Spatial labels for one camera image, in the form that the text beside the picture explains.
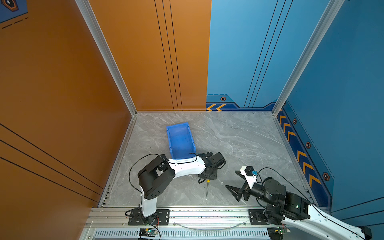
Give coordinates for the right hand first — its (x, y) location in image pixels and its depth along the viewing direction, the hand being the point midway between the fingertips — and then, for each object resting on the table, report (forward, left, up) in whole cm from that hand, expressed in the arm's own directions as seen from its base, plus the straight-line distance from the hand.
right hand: (230, 180), depth 69 cm
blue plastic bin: (+33, +27, -16) cm, 46 cm away
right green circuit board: (-17, -25, -17) cm, 35 cm away
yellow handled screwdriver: (+6, +9, -16) cm, 19 cm away
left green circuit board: (-18, +39, -17) cm, 47 cm away
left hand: (+9, +6, -16) cm, 20 cm away
